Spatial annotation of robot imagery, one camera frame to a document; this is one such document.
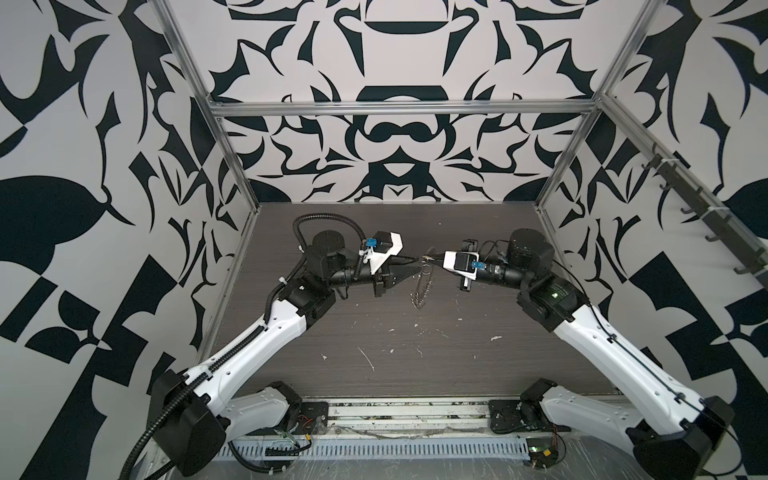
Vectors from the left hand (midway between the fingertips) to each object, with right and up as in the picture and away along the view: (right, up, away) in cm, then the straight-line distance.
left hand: (421, 256), depth 62 cm
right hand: (+2, +1, -1) cm, 2 cm away
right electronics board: (+30, -47, +9) cm, 56 cm away
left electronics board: (-32, -48, +11) cm, 59 cm away
